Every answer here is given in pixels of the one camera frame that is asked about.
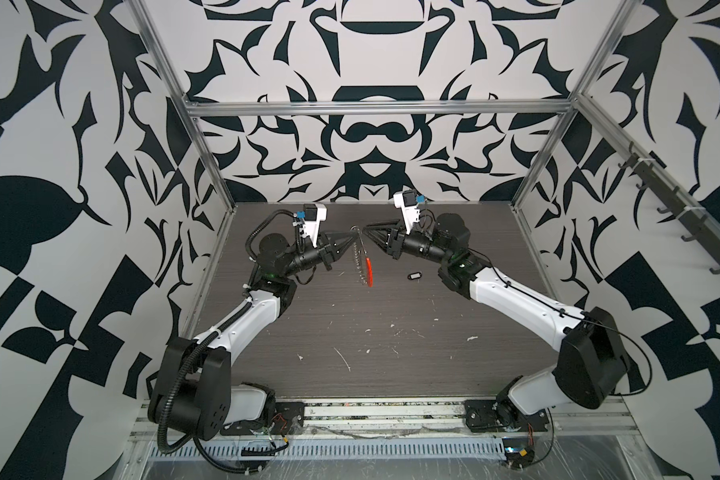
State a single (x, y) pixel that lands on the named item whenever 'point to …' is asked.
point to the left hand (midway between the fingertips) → (359, 229)
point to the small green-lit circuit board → (519, 454)
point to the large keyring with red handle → (369, 280)
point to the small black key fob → (415, 275)
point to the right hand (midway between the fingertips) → (368, 228)
